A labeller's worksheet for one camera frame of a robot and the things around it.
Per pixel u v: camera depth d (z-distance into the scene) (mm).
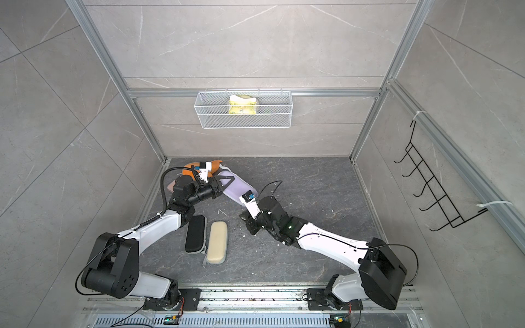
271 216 580
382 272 408
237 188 796
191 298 731
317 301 747
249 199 660
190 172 750
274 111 1005
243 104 878
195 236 858
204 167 764
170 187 1048
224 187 749
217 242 858
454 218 580
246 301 748
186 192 665
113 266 429
